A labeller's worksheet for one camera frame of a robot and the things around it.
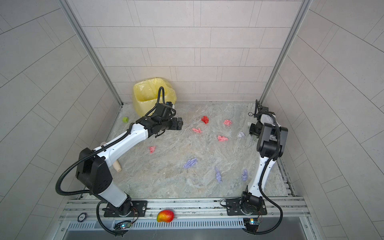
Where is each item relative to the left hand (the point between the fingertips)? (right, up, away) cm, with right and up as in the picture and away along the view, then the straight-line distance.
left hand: (181, 120), depth 84 cm
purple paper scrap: (+5, -25, +1) cm, 25 cm away
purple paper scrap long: (+21, -30, -3) cm, 37 cm away
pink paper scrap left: (-19, -18, +7) cm, 27 cm away
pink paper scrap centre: (+9, -8, +15) cm, 20 cm away
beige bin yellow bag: (-26, +17, +16) cm, 35 cm away
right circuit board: (+34, -48, -16) cm, 61 cm away
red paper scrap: (+14, 0, +22) cm, 26 cm away
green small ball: (-42, 0, +21) cm, 47 cm away
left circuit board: (-24, -46, -18) cm, 55 cm away
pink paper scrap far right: (+30, -2, +18) cm, 35 cm away
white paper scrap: (+38, -10, +14) cm, 42 cm away
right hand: (+49, -9, +18) cm, 52 cm away
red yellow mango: (-5, -43, -17) cm, 46 cm away
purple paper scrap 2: (+35, -30, -3) cm, 46 cm away
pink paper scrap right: (+25, -13, +12) cm, 31 cm away
